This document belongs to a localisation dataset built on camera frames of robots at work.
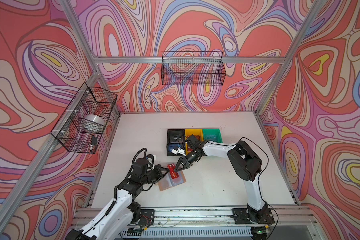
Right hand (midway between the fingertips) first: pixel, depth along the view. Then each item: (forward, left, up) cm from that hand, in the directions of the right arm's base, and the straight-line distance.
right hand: (178, 172), depth 83 cm
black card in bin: (+25, +1, -3) cm, 26 cm away
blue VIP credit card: (+19, +4, -1) cm, 19 cm away
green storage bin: (+27, -24, +2) cm, 36 cm away
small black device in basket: (+9, +41, +21) cm, 47 cm away
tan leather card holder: (-4, +6, -5) cm, 9 cm away
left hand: (0, +3, +5) cm, 6 cm away
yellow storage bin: (+27, -14, +1) cm, 31 cm away
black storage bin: (+31, +4, -2) cm, 31 cm away
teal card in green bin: (+25, -23, -3) cm, 35 cm away
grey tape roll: (+14, +39, +28) cm, 50 cm away
